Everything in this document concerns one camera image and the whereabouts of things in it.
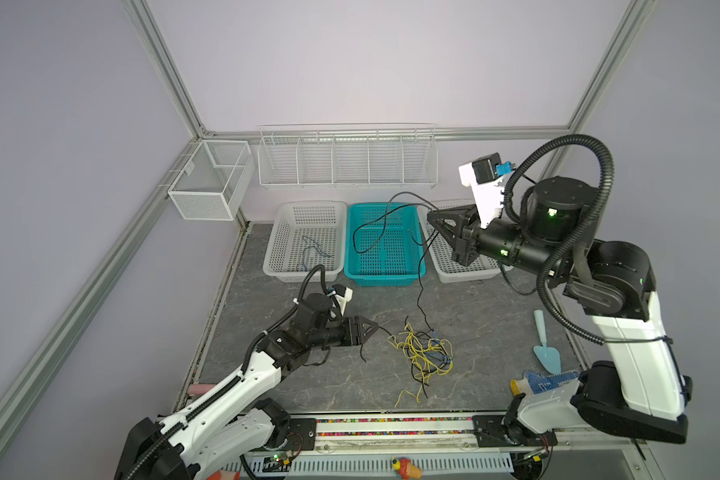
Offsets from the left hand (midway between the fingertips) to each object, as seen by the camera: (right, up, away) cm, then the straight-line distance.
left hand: (370, 332), depth 74 cm
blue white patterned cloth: (+46, -16, +7) cm, 49 cm away
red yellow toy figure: (+8, -29, -8) cm, 31 cm away
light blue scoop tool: (+52, -11, +12) cm, 55 cm away
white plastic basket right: (+25, +14, +19) cm, 35 cm away
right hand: (+10, +26, -26) cm, 38 cm away
